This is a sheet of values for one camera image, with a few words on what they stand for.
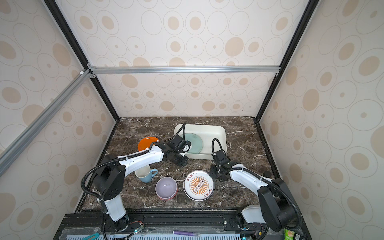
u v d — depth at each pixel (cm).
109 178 47
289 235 69
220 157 70
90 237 70
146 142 103
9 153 51
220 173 63
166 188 81
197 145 103
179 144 71
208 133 110
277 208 42
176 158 73
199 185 85
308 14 70
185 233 71
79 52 82
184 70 172
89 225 74
